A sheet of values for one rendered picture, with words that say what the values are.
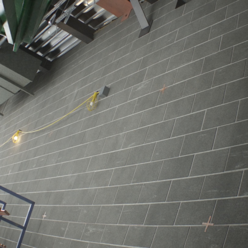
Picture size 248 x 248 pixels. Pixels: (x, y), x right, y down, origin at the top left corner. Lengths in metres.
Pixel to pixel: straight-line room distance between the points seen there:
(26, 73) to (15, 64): 0.27
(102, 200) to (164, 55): 1.67
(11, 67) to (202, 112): 4.56
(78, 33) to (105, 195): 3.49
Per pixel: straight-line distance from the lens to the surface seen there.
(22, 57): 7.76
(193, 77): 4.12
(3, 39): 6.99
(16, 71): 7.64
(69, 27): 7.21
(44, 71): 8.94
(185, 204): 3.36
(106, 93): 5.54
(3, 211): 4.82
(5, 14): 2.34
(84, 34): 7.24
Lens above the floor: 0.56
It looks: 21 degrees up
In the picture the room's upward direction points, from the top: 19 degrees clockwise
